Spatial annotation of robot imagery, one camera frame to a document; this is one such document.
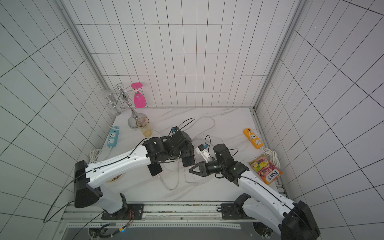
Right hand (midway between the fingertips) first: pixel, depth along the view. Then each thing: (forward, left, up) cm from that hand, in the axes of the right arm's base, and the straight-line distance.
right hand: (187, 173), depth 70 cm
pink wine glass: (+48, +39, +1) cm, 62 cm away
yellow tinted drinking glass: (+39, +37, -12) cm, 55 cm away
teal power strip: (+25, +54, -13) cm, 61 cm away
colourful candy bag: (+10, -44, -14) cm, 47 cm away
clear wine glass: (+41, +54, +4) cm, 68 cm away
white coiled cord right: (+17, -50, -12) cm, 54 cm away
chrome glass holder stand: (+42, +46, -13) cm, 64 cm away
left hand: (+8, +2, +3) cm, 9 cm away
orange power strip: (+31, -41, -14) cm, 53 cm away
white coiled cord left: (+12, +62, -13) cm, 64 cm away
